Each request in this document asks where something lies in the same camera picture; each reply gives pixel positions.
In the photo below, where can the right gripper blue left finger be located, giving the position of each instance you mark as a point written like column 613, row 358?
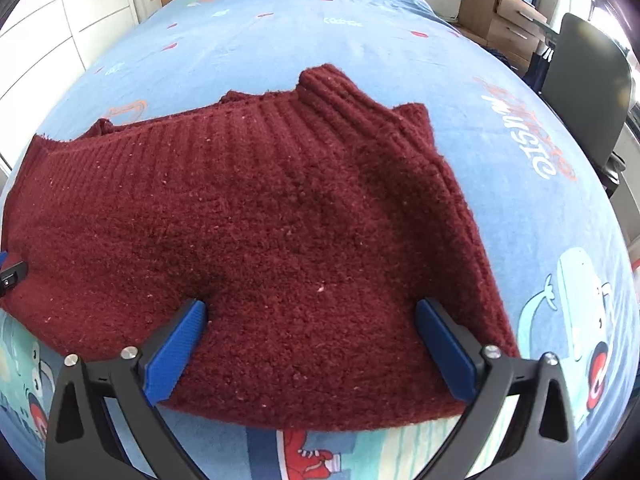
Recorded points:
column 82, row 440

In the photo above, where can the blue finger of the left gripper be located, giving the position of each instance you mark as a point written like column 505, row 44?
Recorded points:
column 12, row 276

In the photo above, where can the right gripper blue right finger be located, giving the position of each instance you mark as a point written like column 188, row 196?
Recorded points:
column 539, row 442

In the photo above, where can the dark red knit sweater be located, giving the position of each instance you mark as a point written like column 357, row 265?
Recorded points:
column 310, row 222

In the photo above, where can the white wardrobe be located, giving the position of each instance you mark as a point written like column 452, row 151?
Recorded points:
column 36, row 28

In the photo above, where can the black office chair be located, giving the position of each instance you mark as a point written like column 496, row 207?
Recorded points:
column 589, row 87

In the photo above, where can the wooden drawer cabinet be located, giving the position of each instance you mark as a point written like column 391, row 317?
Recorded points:
column 509, row 26

